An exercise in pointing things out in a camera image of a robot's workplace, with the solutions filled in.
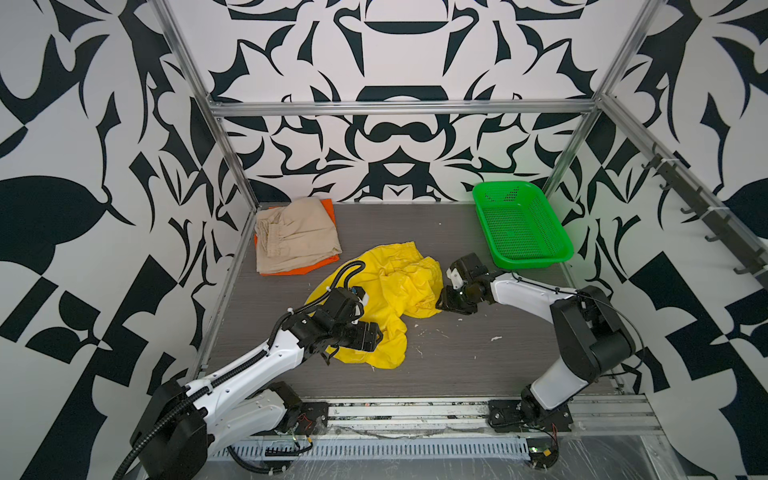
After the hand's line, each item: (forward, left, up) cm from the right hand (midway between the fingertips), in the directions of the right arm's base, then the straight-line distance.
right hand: (443, 303), depth 92 cm
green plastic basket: (+32, -33, -3) cm, 46 cm away
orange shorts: (+25, +62, +4) cm, 67 cm away
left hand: (-11, +21, +7) cm, 25 cm away
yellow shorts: (+3, +14, +8) cm, 17 cm away
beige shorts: (+24, +47, +6) cm, 53 cm away
